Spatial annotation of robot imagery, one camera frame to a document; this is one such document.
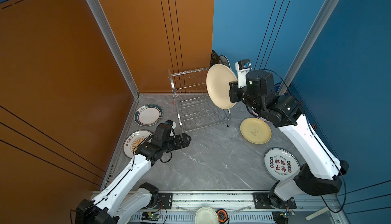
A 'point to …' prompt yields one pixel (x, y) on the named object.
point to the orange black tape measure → (222, 216)
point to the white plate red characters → (280, 164)
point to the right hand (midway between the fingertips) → (230, 83)
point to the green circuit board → (150, 216)
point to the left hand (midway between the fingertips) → (185, 138)
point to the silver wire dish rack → (194, 108)
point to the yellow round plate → (255, 131)
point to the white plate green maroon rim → (148, 115)
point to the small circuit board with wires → (282, 217)
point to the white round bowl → (206, 215)
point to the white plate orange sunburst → (134, 139)
